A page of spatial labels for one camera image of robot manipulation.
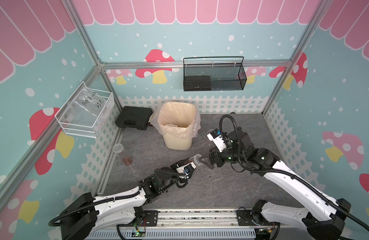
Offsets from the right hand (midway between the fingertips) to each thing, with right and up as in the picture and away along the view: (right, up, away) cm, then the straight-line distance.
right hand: (204, 155), depth 68 cm
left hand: (-6, -6, +10) cm, 13 cm away
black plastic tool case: (-48, +21, +45) cm, 69 cm away
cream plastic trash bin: (-13, +22, +30) cm, 39 cm away
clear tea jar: (-45, -7, +24) cm, 52 cm away
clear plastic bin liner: (-15, +11, +11) cm, 22 cm away
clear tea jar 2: (-4, -2, +1) cm, 5 cm away
